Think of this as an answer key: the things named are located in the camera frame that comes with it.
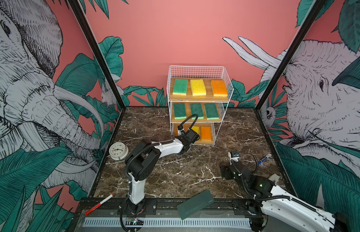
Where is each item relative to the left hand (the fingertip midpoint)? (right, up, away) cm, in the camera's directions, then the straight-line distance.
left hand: (184, 139), depth 95 cm
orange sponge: (+16, +3, +6) cm, 17 cm away
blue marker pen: (+52, -12, -4) cm, 53 cm away
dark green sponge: (-3, +18, -12) cm, 22 cm away
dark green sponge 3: (+16, +18, -13) cm, 27 cm away
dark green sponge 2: (+8, +19, -11) cm, 24 cm away
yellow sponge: (+9, +7, +10) cm, 14 cm away
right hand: (+22, -12, -15) cm, 29 cm away
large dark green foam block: (+6, -31, -20) cm, 38 cm away
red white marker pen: (-46, -32, -22) cm, 60 cm away
